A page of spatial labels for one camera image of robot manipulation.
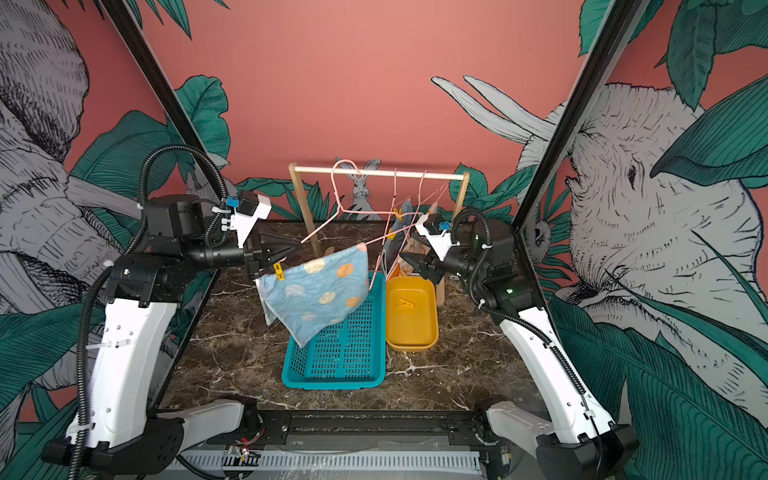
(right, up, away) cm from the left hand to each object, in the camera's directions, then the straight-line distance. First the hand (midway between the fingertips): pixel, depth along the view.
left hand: (297, 242), depth 56 cm
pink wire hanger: (+5, +14, +65) cm, 66 cm away
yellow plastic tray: (+24, -24, +35) cm, 49 cm away
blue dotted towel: (0, -12, +12) cm, 17 cm away
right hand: (+21, +1, +7) cm, 23 cm away
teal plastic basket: (+6, -32, +30) cm, 44 cm away
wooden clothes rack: (+35, -15, +44) cm, 58 cm away
